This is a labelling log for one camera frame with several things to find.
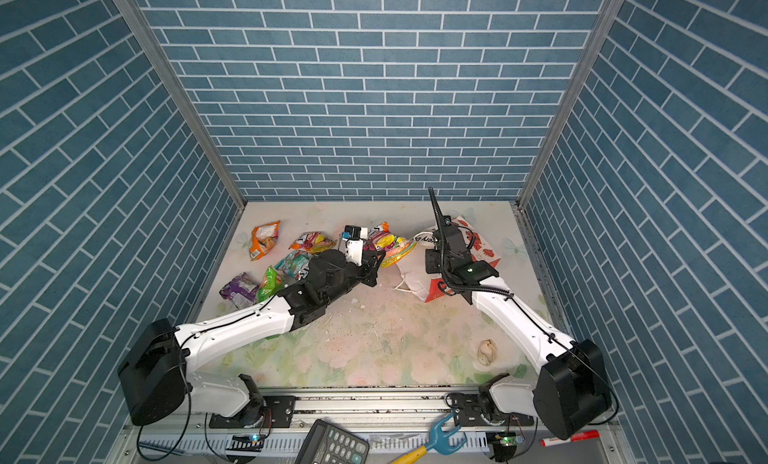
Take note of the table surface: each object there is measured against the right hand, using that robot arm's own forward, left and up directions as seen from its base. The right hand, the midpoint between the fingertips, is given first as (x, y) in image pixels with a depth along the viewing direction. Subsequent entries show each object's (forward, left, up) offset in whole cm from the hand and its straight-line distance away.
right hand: (433, 247), depth 84 cm
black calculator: (-46, +22, -16) cm, 54 cm away
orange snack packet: (+9, +59, -13) cm, 61 cm away
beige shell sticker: (-21, -17, -20) cm, 34 cm away
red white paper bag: (-7, +6, +2) cm, 9 cm away
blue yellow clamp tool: (-44, -4, -17) cm, 47 cm away
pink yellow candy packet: (-5, +10, +6) cm, 13 cm away
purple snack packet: (-12, +57, -12) cm, 59 cm away
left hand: (-7, +12, +6) cm, 15 cm away
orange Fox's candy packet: (+9, +41, -13) cm, 44 cm away
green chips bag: (-13, +44, -3) cm, 46 cm away
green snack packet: (-1, +44, -13) cm, 46 cm away
